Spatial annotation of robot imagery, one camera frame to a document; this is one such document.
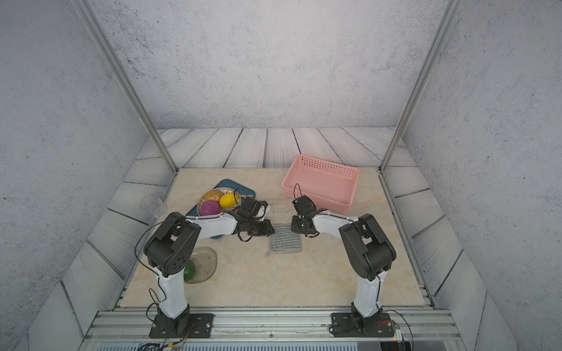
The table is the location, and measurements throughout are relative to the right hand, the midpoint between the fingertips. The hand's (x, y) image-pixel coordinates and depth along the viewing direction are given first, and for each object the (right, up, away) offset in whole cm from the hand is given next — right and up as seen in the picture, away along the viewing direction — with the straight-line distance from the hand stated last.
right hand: (298, 225), depth 97 cm
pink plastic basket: (+17, +17, +19) cm, 31 cm away
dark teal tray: (-26, +14, +14) cm, 32 cm away
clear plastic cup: (-67, +9, +6) cm, 68 cm away
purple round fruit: (-39, +8, 0) cm, 39 cm away
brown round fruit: (-39, +13, +6) cm, 41 cm away
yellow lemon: (-33, +11, +5) cm, 35 cm away
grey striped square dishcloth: (-6, -5, -5) cm, 10 cm away
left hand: (-9, -2, -2) cm, 10 cm away
